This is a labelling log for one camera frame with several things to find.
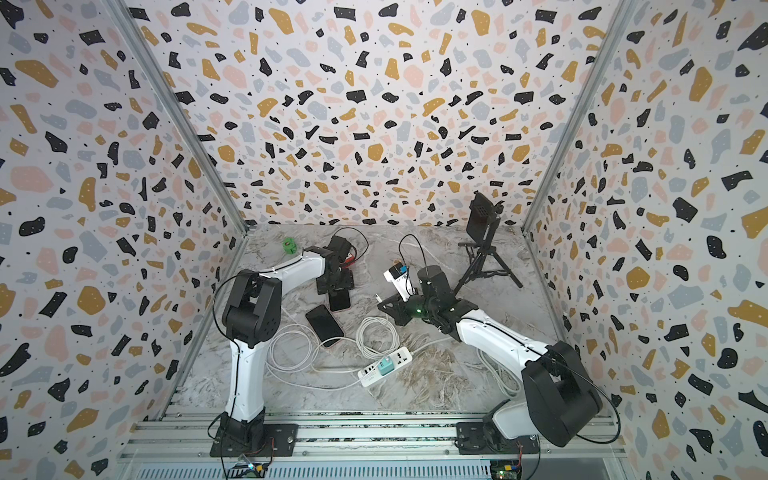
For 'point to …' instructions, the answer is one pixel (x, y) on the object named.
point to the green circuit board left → (251, 470)
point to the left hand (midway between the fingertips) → (346, 286)
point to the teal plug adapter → (385, 366)
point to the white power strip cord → (508, 383)
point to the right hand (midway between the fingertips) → (382, 306)
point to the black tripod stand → (484, 262)
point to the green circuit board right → (506, 469)
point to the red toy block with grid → (349, 262)
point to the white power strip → (370, 373)
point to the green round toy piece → (290, 245)
